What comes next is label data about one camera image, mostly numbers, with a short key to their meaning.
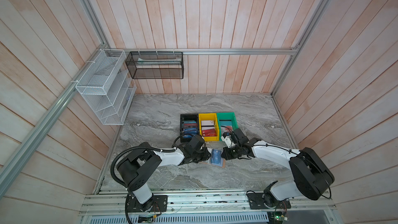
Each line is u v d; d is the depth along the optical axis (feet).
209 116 3.45
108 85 2.39
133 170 1.51
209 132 3.18
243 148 2.17
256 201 2.40
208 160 2.82
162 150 1.70
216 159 2.82
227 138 2.73
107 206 2.46
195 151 2.31
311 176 1.43
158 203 2.40
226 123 3.32
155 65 3.39
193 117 3.37
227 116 3.32
